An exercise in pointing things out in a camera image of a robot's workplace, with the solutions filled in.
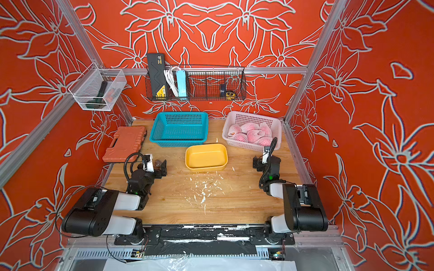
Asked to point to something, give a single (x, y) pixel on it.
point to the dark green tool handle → (99, 101)
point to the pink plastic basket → (251, 131)
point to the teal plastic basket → (180, 129)
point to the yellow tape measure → (230, 95)
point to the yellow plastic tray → (207, 157)
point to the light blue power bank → (182, 88)
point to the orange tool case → (130, 140)
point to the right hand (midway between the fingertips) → (261, 154)
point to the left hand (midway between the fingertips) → (157, 159)
